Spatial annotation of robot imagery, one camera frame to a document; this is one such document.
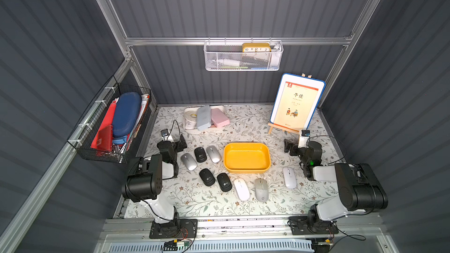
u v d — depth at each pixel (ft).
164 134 2.65
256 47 2.86
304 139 2.67
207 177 2.84
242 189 2.71
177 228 2.20
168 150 2.39
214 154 3.16
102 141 2.13
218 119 3.43
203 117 3.47
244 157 3.16
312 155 2.36
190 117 3.58
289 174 2.84
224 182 2.79
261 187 2.65
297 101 2.92
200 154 3.08
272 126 3.28
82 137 2.00
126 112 2.42
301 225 2.42
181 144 2.90
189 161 3.09
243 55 2.94
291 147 2.80
